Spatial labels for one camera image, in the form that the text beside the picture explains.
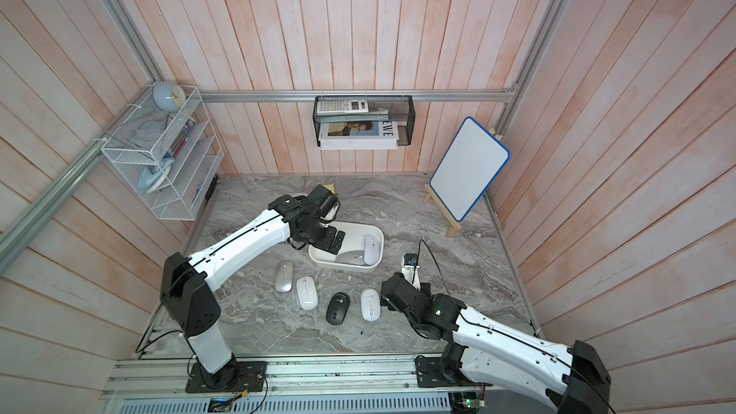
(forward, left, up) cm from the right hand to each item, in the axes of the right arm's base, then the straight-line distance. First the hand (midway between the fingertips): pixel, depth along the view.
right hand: (396, 284), depth 81 cm
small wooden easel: (+22, -21, -1) cm, 31 cm away
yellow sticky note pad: (+45, +25, -8) cm, 52 cm away
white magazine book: (+43, +12, +20) cm, 49 cm away
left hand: (+9, +21, +5) cm, 24 cm away
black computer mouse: (-5, +17, -7) cm, 19 cm away
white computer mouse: (+15, +7, -7) cm, 17 cm away
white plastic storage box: (+15, +11, -7) cm, 20 cm away
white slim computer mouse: (-1, +27, -6) cm, 27 cm away
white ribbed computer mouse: (-4, +7, -6) cm, 11 cm away
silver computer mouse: (+5, +35, -6) cm, 36 cm away
